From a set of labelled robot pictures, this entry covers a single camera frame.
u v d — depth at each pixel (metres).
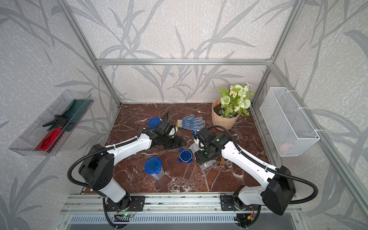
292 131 0.60
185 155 0.91
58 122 0.65
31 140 0.59
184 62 0.96
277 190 0.39
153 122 0.93
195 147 0.78
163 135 0.69
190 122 1.08
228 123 0.94
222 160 0.87
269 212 0.44
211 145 0.55
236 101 0.84
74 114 0.72
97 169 0.45
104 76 1.02
